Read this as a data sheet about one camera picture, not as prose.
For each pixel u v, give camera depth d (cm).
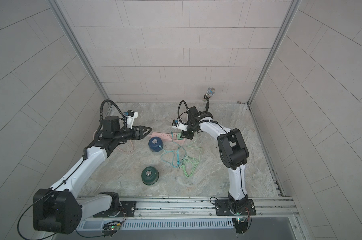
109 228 65
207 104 98
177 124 81
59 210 38
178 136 91
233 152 52
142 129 69
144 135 71
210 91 85
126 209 70
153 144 83
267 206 74
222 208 71
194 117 74
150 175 72
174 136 91
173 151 91
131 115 69
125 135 66
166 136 95
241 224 68
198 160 86
